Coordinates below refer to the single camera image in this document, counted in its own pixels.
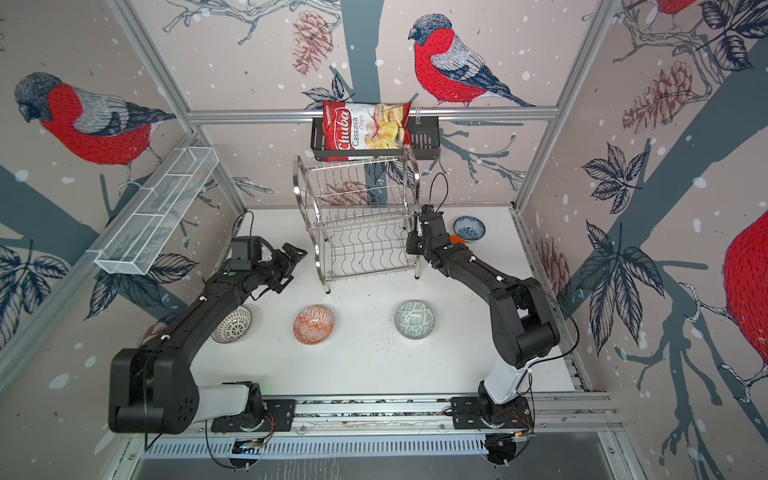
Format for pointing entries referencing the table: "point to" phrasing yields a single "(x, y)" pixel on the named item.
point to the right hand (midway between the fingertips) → (407, 241)
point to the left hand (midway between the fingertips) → (300, 260)
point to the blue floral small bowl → (469, 228)
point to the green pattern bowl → (414, 320)
